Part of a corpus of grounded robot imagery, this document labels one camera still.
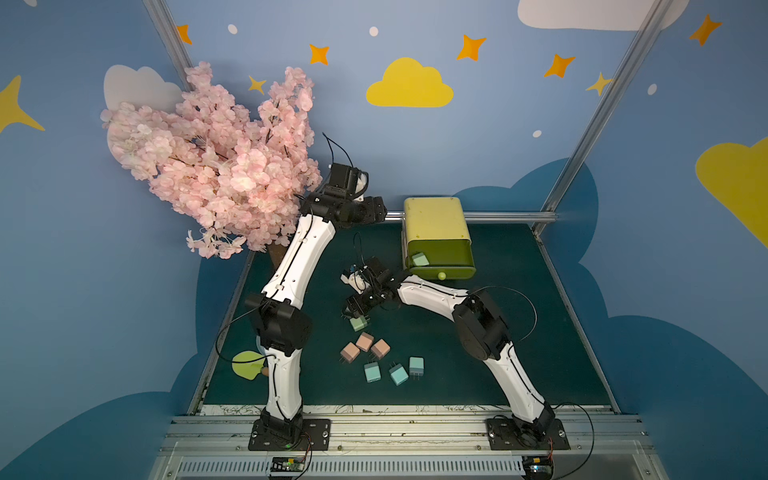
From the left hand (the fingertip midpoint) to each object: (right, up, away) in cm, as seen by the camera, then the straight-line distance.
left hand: (374, 208), depth 83 cm
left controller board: (-21, -65, -11) cm, 69 cm away
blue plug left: (-1, -47, 0) cm, 47 cm away
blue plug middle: (+7, -47, 0) cm, 48 cm away
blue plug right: (+12, -46, +1) cm, 47 cm away
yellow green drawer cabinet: (+20, -5, +10) cm, 23 cm away
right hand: (-7, -29, +12) cm, 32 cm away
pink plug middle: (-3, -40, +5) cm, 40 cm away
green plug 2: (-5, -35, +9) cm, 37 cm away
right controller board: (+41, -66, -10) cm, 78 cm away
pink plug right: (+2, -41, +5) cm, 42 cm away
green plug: (+14, -15, +7) cm, 21 cm away
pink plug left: (-7, -42, +3) cm, 43 cm away
